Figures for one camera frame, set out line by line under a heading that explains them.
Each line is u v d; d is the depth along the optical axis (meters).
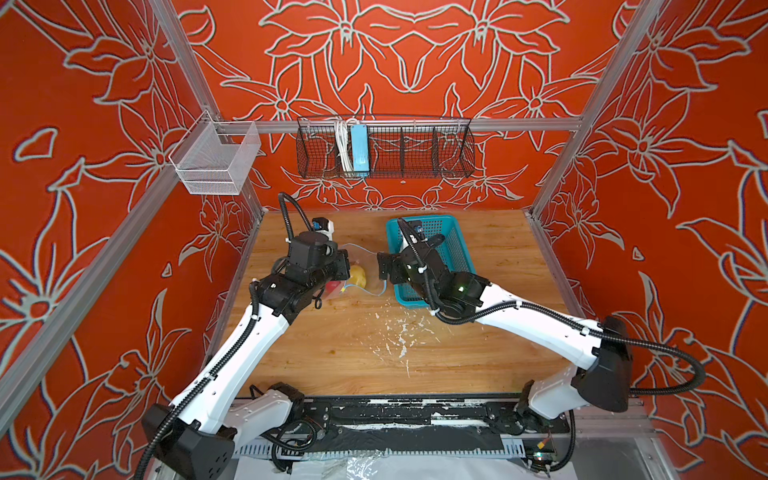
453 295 0.52
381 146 0.98
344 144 0.90
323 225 0.63
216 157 0.93
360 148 0.89
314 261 0.54
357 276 0.87
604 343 0.41
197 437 0.36
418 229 0.60
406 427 0.73
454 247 0.99
